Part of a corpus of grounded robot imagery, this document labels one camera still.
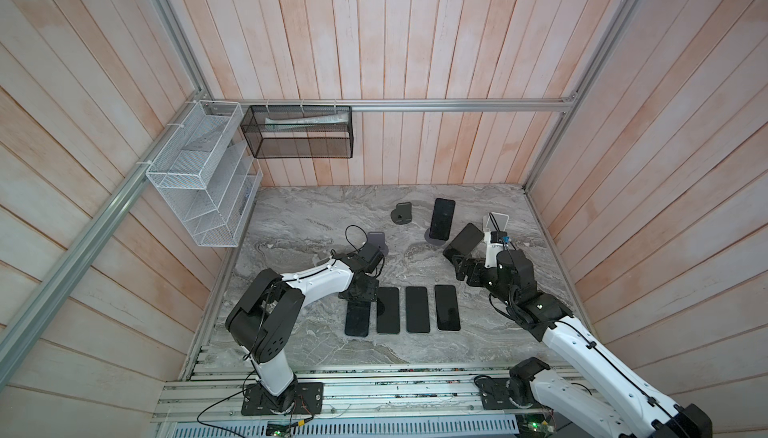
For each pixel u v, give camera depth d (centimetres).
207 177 67
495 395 73
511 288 58
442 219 98
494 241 69
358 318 85
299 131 107
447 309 74
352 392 76
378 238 101
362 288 78
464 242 96
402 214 108
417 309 88
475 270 69
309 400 73
